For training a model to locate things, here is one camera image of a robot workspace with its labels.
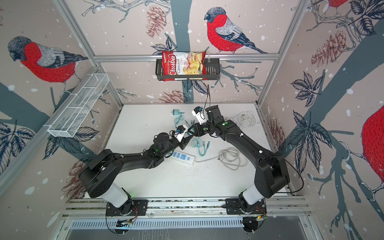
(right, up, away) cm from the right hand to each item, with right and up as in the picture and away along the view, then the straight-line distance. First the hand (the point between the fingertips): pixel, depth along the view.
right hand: (189, 131), depth 81 cm
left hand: (+1, 0, 0) cm, 1 cm away
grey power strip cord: (+25, -17, +10) cm, 32 cm away
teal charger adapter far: (-12, +12, +33) cm, 37 cm away
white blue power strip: (-5, -16, +8) cm, 18 cm away
